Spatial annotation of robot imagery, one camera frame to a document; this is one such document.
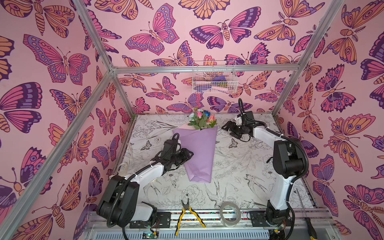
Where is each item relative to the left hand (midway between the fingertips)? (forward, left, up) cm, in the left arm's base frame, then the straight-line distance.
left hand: (193, 153), depth 86 cm
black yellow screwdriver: (-37, -55, -9) cm, 67 cm away
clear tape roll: (-34, -17, -6) cm, 38 cm away
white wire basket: (+42, -14, +23) cm, 50 cm away
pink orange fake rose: (+33, -14, -8) cm, 37 cm away
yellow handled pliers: (-26, +4, -10) cm, 28 cm away
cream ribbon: (-4, +44, -11) cm, 46 cm away
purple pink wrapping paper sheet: (+14, -6, -11) cm, 19 cm away
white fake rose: (+36, +2, -6) cm, 36 cm away
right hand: (+18, -21, -1) cm, 28 cm away
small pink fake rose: (+34, -4, -3) cm, 34 cm away
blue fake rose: (+37, -10, -5) cm, 38 cm away
